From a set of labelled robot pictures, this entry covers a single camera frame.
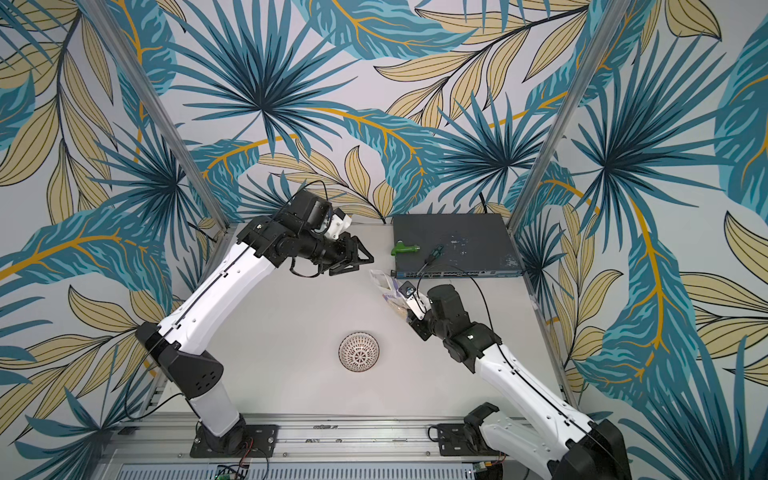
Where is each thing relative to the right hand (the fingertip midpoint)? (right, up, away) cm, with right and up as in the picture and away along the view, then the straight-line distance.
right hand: (401, 311), depth 79 cm
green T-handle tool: (+1, +17, +28) cm, 33 cm away
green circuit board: (-42, -38, -8) cm, 57 cm away
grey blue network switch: (+29, +18, +32) cm, 47 cm away
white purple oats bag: (-3, +7, -8) cm, 11 cm away
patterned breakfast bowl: (-12, -13, +9) cm, 20 cm away
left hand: (-9, +12, -10) cm, 18 cm away
